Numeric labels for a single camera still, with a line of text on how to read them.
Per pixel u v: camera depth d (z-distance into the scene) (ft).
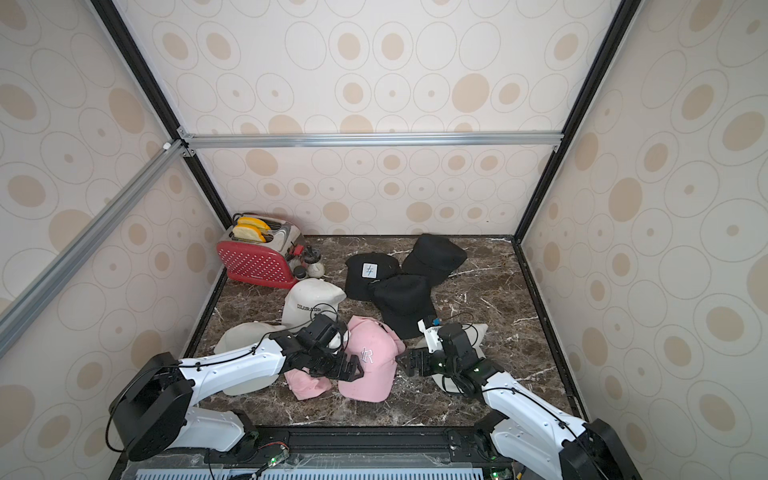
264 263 3.10
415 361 2.39
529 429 1.60
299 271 3.23
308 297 3.03
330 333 2.26
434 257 3.58
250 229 3.09
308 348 2.15
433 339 2.47
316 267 3.48
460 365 2.09
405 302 3.06
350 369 2.44
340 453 2.39
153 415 1.36
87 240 2.05
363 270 3.38
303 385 2.60
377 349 2.71
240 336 2.84
